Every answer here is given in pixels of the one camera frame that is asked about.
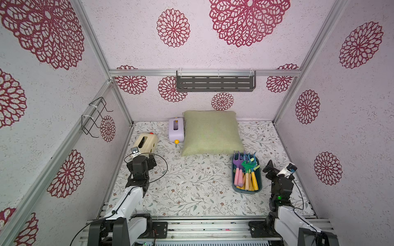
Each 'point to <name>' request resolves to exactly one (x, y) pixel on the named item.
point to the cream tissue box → (146, 143)
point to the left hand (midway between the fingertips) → (142, 158)
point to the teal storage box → (235, 157)
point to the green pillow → (211, 132)
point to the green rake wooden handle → (247, 166)
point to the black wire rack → (100, 104)
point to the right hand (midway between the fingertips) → (277, 163)
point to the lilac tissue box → (176, 131)
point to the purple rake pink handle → (238, 175)
